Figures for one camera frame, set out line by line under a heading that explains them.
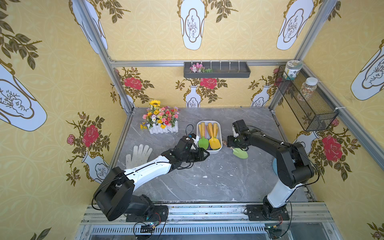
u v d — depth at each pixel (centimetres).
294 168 47
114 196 42
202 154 73
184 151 65
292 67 85
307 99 76
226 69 92
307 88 73
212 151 93
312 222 74
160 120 95
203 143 98
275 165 52
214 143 95
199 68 88
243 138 70
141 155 95
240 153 95
